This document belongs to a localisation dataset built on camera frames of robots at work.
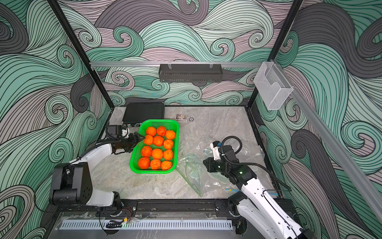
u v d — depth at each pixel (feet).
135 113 3.62
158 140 3.03
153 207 2.44
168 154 2.87
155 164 2.74
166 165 2.74
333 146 1.70
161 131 3.20
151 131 3.20
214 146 2.30
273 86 2.43
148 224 2.29
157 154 2.87
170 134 3.18
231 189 2.57
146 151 2.88
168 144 3.01
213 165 2.17
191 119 3.70
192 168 2.70
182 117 3.64
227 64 3.12
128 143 2.56
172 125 3.34
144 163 2.73
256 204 1.58
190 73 3.11
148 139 3.04
